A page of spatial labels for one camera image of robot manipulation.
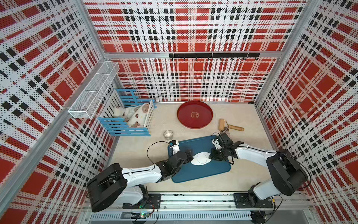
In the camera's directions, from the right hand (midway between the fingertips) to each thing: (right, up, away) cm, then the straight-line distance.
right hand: (211, 156), depth 88 cm
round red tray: (-9, +28, +26) cm, 39 cm away
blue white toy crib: (-69, +42, +31) cm, 87 cm away
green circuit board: (-38, -24, -19) cm, 48 cm away
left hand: (-14, +4, -3) cm, 15 cm away
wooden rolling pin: (+12, +18, +16) cm, 27 cm away
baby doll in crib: (-55, +26, +16) cm, 63 cm away
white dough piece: (-7, -1, 0) cm, 7 cm away
